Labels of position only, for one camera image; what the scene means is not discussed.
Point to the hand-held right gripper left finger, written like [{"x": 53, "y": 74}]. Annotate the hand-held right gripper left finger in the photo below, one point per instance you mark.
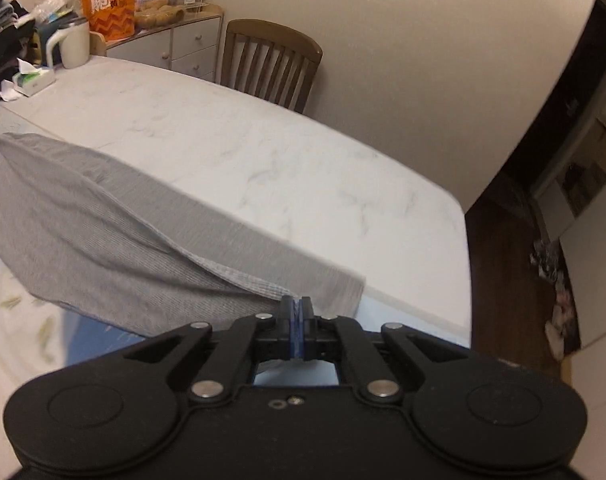
[{"x": 286, "y": 322}]

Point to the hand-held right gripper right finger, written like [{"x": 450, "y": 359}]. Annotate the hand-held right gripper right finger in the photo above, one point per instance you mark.
[{"x": 307, "y": 322}]

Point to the grey t-shirt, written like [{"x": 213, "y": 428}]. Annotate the grey t-shirt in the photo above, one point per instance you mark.
[{"x": 83, "y": 220}]

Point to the stack of folded clothes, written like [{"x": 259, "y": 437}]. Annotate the stack of folded clothes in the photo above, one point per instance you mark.
[{"x": 3, "y": 45}]

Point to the white marble-pattern tablecloth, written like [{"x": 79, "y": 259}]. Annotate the white marble-pattern tablecloth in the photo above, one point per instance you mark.
[{"x": 283, "y": 170}]

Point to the blue cloth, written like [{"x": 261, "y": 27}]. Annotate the blue cloth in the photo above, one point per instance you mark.
[{"x": 95, "y": 335}]

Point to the dark patterned sneaker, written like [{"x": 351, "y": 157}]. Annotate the dark patterned sneaker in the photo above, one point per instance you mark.
[
  {"x": 550, "y": 274},
  {"x": 540, "y": 256}
]

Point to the pink sneaker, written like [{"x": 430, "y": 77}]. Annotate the pink sneaker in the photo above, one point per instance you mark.
[{"x": 564, "y": 304}]

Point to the wooden spindle-back chair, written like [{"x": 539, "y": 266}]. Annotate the wooden spindle-back chair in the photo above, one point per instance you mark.
[{"x": 270, "y": 55}]

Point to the white leaf-print cloth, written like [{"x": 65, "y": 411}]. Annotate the white leaf-print cloth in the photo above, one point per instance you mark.
[{"x": 13, "y": 310}]

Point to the white storage shelf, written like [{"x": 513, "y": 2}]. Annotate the white storage shelf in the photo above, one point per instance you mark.
[{"x": 558, "y": 200}]

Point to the white drawer cabinet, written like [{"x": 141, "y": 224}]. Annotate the white drawer cabinet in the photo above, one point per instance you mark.
[{"x": 193, "y": 40}]

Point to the brown bread rolls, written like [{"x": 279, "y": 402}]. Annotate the brown bread rolls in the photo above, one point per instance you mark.
[{"x": 158, "y": 16}]

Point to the green tissue pack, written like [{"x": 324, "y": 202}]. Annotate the green tissue pack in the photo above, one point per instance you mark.
[{"x": 35, "y": 81}]

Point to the white pitcher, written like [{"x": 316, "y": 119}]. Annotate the white pitcher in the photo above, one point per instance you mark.
[{"x": 75, "y": 45}]

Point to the crumpled white paper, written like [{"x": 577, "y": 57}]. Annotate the crumpled white paper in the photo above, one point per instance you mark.
[{"x": 9, "y": 92}]

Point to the orange snack bag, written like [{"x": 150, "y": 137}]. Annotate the orange snack bag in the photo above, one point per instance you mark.
[{"x": 108, "y": 7}]

